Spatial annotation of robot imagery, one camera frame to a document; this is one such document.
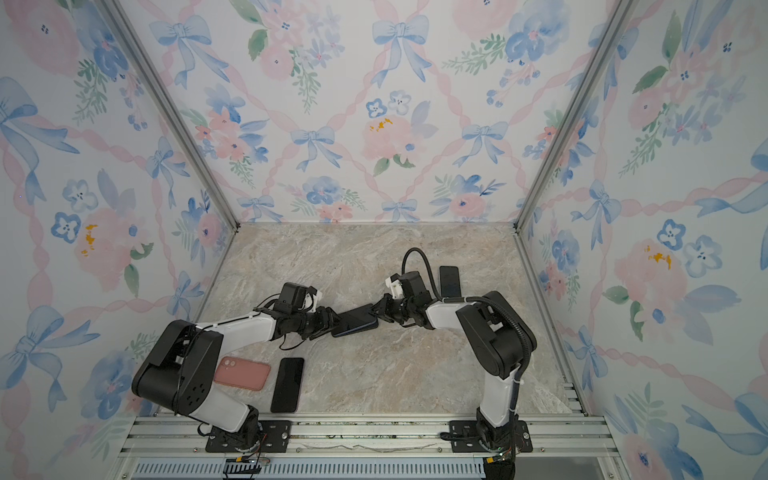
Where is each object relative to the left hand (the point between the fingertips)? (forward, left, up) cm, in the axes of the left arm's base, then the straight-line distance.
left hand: (340, 323), depth 90 cm
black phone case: (0, -5, +2) cm, 5 cm away
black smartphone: (+18, -36, -2) cm, 40 cm away
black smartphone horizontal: (0, -5, +2) cm, 5 cm away
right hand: (+4, -8, 0) cm, 9 cm away
